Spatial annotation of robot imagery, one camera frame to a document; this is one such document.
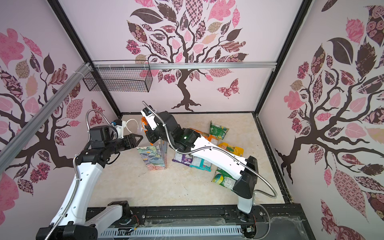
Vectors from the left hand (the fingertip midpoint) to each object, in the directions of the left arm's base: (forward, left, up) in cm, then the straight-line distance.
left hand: (139, 140), depth 74 cm
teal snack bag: (-3, -32, -21) cm, 39 cm away
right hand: (+1, -7, +12) cm, 14 cm away
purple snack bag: (+1, -22, -22) cm, 31 cm away
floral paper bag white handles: (-5, -7, -8) cm, 12 cm away
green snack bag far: (+22, -45, -20) cm, 54 cm away
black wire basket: (+44, +21, +9) cm, 50 cm away
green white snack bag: (-12, -45, -21) cm, 51 cm away
